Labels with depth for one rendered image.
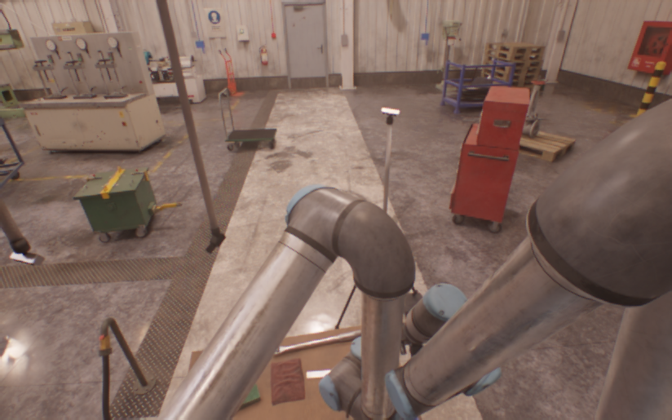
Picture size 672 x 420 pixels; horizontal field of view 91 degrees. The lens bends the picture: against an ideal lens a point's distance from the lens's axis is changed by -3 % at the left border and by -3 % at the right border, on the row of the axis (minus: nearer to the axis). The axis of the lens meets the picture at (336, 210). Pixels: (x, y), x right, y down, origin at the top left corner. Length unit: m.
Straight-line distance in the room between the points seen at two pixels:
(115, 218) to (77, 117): 3.15
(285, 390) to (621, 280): 1.49
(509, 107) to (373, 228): 2.63
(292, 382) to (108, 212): 2.65
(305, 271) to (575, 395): 2.12
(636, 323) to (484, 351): 0.16
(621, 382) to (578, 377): 2.10
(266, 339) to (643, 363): 0.51
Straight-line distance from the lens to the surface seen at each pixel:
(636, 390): 0.53
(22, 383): 2.99
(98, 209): 3.81
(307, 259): 0.62
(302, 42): 10.30
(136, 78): 6.65
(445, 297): 0.79
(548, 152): 5.66
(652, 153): 0.31
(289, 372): 1.72
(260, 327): 0.63
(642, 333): 0.49
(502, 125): 3.17
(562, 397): 2.50
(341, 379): 1.06
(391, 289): 0.60
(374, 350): 0.76
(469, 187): 3.38
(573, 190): 0.31
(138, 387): 2.54
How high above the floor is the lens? 1.89
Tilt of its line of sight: 30 degrees down
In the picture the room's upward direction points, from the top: 2 degrees counter-clockwise
